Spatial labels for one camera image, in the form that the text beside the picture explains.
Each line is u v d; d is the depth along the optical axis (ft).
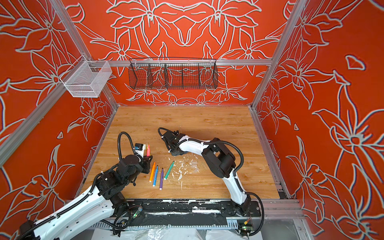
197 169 2.82
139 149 2.16
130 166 1.84
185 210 2.43
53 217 1.43
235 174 1.79
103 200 1.70
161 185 2.65
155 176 2.73
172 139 2.42
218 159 1.73
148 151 2.44
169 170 2.80
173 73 3.28
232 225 2.28
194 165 2.89
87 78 3.03
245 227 2.25
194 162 2.92
